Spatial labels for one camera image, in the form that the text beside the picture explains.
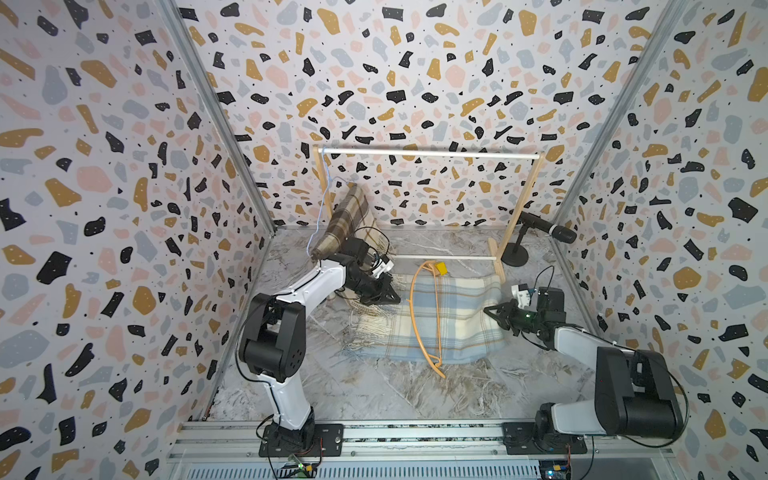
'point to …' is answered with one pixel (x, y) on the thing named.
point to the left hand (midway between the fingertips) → (402, 299)
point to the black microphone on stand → (516, 255)
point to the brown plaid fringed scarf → (349, 210)
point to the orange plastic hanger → (438, 362)
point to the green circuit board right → (555, 469)
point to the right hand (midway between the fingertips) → (487, 310)
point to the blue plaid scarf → (470, 321)
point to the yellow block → (442, 268)
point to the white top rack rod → (431, 153)
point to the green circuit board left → (297, 470)
